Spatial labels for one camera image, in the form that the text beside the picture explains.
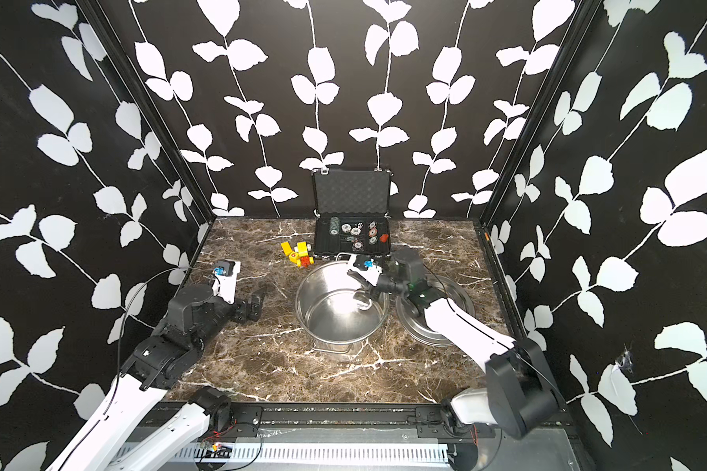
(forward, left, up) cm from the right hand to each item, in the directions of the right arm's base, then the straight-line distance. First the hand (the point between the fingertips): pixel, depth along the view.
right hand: (349, 267), depth 78 cm
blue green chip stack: (+34, +8, -19) cm, 39 cm away
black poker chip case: (+41, +2, -17) cm, 44 cm away
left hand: (-7, +24, +4) cm, 26 cm away
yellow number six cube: (+19, +22, -20) cm, 36 cm away
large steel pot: (-3, +6, -21) cm, 22 cm away
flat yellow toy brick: (+24, +26, -21) cm, 42 cm away
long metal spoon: (0, -4, -16) cm, 17 cm away
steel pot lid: (-5, -20, -23) cm, 31 cm away
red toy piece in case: (+28, -12, -20) cm, 36 cm away
